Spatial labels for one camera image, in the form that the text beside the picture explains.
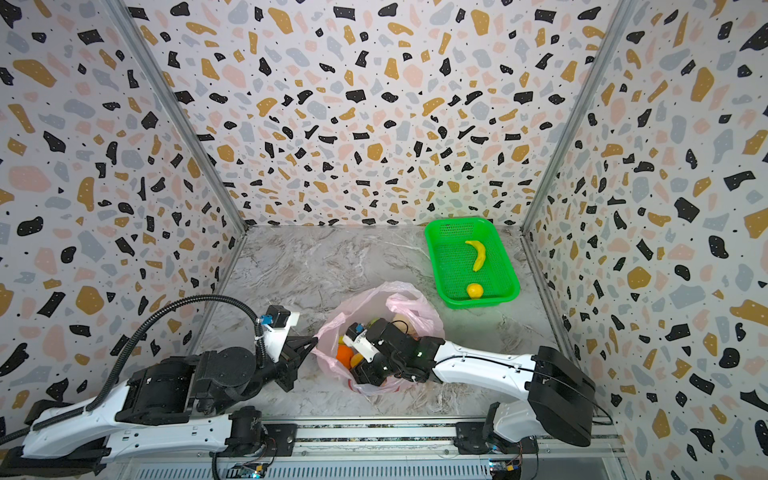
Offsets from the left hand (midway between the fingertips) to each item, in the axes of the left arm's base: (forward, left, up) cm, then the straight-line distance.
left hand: (318, 342), depth 59 cm
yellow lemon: (+28, -41, -26) cm, 56 cm away
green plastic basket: (+43, -37, -30) cm, 64 cm away
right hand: (-1, -3, -18) cm, 19 cm away
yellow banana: (+45, -47, -28) cm, 71 cm away
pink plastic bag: (+11, -16, -4) cm, 19 cm away
